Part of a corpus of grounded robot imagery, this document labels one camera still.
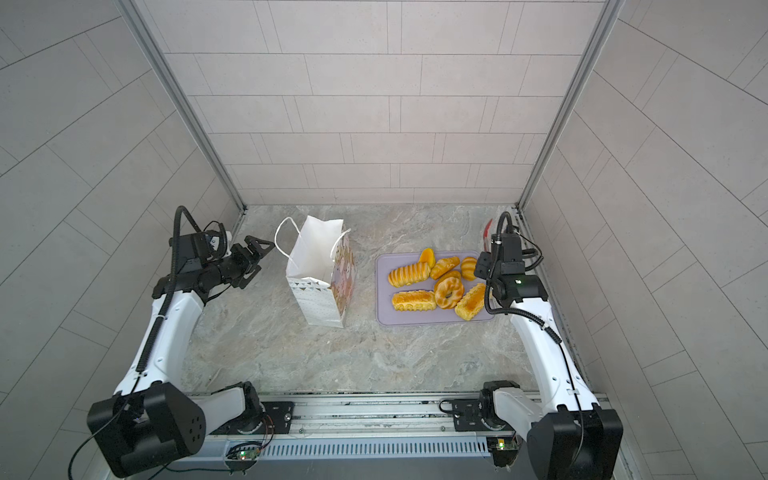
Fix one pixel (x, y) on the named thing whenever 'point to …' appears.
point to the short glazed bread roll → (472, 303)
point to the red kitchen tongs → (486, 236)
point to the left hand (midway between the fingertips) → (274, 248)
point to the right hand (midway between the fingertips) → (486, 257)
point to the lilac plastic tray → (429, 288)
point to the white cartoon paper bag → (320, 268)
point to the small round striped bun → (468, 266)
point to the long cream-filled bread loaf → (414, 300)
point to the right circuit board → (504, 449)
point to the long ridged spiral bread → (409, 274)
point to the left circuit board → (243, 452)
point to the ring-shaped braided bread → (448, 289)
